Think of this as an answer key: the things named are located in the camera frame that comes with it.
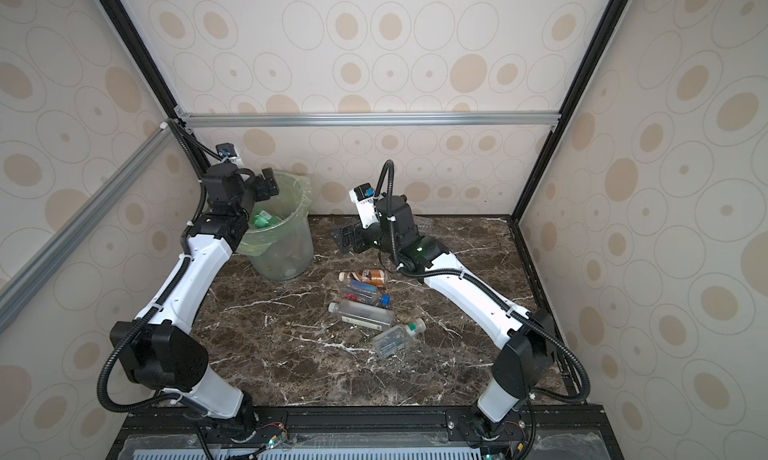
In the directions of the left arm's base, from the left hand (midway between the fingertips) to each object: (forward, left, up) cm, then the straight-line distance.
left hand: (258, 161), depth 74 cm
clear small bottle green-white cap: (-30, -35, -42) cm, 62 cm away
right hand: (-13, -22, -8) cm, 27 cm away
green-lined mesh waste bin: (-10, -2, -19) cm, 21 cm away
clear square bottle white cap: (-23, -25, -39) cm, 52 cm away
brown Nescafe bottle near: (-11, -27, -36) cm, 47 cm away
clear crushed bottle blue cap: (-15, -25, -40) cm, 49 cm away
